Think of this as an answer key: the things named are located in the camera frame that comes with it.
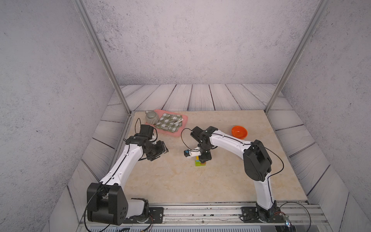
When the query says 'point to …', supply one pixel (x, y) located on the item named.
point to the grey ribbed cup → (151, 117)
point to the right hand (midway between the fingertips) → (203, 156)
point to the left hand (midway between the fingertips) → (167, 151)
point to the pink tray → (177, 134)
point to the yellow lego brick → (197, 158)
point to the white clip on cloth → (180, 120)
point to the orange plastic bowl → (239, 132)
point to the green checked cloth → (169, 122)
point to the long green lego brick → (198, 164)
